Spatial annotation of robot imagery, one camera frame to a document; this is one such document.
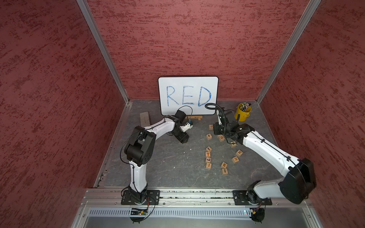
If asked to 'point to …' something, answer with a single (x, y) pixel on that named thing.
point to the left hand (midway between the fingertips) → (181, 138)
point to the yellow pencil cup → (244, 109)
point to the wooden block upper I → (208, 148)
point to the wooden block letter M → (239, 153)
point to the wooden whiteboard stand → (195, 117)
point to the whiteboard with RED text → (191, 94)
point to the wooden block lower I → (208, 166)
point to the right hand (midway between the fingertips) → (215, 128)
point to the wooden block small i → (225, 171)
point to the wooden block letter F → (208, 137)
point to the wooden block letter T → (207, 154)
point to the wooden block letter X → (235, 159)
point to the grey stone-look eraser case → (144, 119)
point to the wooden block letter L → (208, 159)
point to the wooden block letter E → (224, 165)
